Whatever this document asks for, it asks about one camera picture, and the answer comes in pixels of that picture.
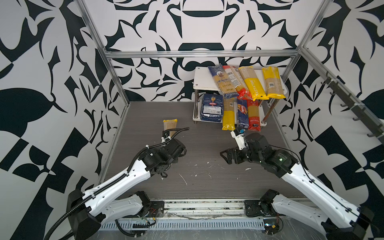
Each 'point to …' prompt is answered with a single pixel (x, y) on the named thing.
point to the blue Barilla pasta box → (212, 107)
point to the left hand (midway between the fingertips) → (171, 148)
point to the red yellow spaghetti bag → (254, 122)
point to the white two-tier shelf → (204, 80)
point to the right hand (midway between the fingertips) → (228, 150)
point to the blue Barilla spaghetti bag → (242, 113)
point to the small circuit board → (271, 226)
